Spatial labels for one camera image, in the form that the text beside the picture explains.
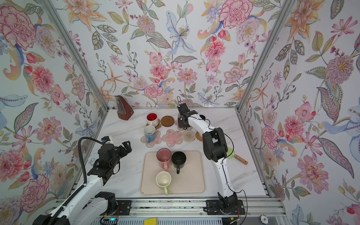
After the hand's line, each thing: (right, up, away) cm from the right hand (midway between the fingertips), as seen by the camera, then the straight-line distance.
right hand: (183, 122), depth 104 cm
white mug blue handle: (-25, -6, -4) cm, 26 cm away
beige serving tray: (+4, -34, -21) cm, 40 cm away
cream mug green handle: (-12, -33, -23) cm, 42 cm away
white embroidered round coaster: (+4, -10, -1) cm, 10 cm away
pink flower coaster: (-9, -11, -1) cm, 14 cm away
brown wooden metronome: (-46, +10, +5) cm, 47 cm away
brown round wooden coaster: (-13, +1, +9) cm, 16 cm away
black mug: (-4, -23, -17) cm, 29 cm away
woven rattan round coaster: (+11, -10, -3) cm, 15 cm away
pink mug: (-13, -22, -16) cm, 30 cm away
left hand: (-35, -13, -20) cm, 42 cm away
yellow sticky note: (-16, -49, -35) cm, 62 cm away
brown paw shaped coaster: (-20, -3, +3) cm, 20 cm away
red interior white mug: (-24, +4, +2) cm, 25 cm away
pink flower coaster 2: (-6, 0, +7) cm, 9 cm away
